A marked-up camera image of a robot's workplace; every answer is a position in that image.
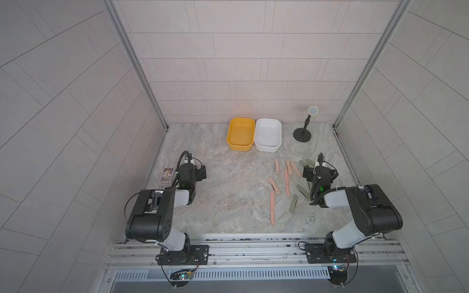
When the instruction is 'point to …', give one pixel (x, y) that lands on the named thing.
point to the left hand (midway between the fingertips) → (195, 163)
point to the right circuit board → (338, 274)
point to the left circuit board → (182, 275)
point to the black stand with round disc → (304, 135)
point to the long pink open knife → (287, 190)
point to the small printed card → (167, 174)
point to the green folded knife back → (303, 163)
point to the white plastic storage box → (268, 134)
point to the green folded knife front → (294, 204)
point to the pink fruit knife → (275, 187)
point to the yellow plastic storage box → (241, 133)
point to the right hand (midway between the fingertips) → (316, 164)
